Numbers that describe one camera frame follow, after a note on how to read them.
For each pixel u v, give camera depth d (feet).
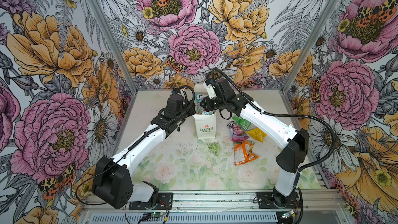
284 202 2.14
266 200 2.40
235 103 1.83
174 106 1.93
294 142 1.54
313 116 1.52
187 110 1.93
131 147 1.52
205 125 2.72
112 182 1.33
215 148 2.87
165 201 2.42
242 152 2.79
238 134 3.01
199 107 2.60
